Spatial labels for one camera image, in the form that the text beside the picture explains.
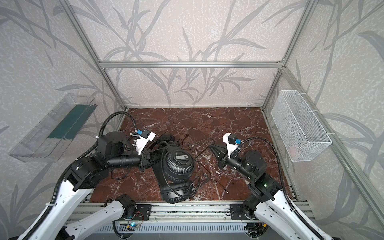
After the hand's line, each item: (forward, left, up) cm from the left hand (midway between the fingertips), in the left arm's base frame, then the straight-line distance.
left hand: (164, 154), depth 58 cm
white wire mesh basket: (+9, -56, +2) cm, 57 cm away
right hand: (+7, -19, -1) cm, 20 cm away
